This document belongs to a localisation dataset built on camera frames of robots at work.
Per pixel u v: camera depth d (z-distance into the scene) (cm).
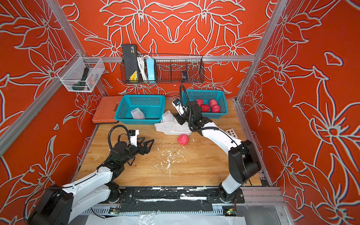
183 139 88
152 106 114
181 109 73
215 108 106
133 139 72
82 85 81
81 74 90
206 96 114
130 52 85
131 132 71
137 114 97
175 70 98
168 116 93
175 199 73
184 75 90
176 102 71
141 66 87
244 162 42
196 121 64
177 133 95
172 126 93
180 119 75
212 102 110
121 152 62
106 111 105
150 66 89
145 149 73
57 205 40
